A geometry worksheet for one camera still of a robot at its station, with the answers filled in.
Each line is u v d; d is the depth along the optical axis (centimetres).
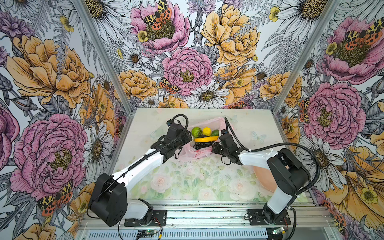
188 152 87
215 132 104
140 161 51
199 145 97
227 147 75
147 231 71
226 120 75
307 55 89
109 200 41
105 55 88
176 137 59
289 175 48
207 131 103
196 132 102
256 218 73
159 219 74
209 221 75
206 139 99
